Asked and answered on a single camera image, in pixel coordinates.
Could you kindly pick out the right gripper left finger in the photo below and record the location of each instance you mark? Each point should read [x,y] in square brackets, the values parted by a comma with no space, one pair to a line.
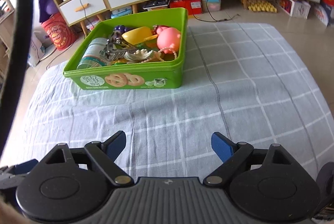
[103,156]

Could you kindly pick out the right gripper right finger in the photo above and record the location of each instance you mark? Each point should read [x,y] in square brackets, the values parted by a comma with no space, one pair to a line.
[234,157]

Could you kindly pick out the transparent dark hair clip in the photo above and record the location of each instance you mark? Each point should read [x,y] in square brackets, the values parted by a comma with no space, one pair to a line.
[116,47]

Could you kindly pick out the yellow toy bowl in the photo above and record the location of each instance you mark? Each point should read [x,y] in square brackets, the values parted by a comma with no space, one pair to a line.
[138,35]

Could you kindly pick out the pink pig toy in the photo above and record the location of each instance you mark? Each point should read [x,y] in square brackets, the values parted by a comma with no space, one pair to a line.
[168,39]

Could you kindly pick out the grey checked table cloth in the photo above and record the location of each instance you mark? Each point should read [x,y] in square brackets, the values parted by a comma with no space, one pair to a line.
[241,79]

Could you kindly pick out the clear cotton swab jar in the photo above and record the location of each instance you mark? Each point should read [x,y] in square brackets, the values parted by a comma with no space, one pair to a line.
[95,55]

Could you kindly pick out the green plastic storage box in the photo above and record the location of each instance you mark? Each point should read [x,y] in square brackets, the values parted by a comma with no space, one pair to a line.
[123,74]

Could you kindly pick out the orange green pumpkin toy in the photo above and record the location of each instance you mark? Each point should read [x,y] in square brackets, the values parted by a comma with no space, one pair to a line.
[151,44]

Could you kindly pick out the white paper shopping bag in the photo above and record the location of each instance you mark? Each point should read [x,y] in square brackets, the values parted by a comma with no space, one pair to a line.
[38,52]

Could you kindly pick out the red cartoon bucket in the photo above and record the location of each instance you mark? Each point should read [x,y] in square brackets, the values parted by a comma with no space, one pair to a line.
[59,32]

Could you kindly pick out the purple toy grapes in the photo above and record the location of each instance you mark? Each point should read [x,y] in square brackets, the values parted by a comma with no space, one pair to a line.
[122,29]

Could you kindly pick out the blue lid storage bin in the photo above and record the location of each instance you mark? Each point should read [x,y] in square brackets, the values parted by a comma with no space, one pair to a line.
[121,12]

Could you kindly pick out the yellow egg crate foam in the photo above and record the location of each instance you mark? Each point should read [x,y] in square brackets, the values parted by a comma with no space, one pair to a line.
[261,6]

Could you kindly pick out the red box under cabinet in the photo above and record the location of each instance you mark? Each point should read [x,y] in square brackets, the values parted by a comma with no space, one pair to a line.
[193,7]

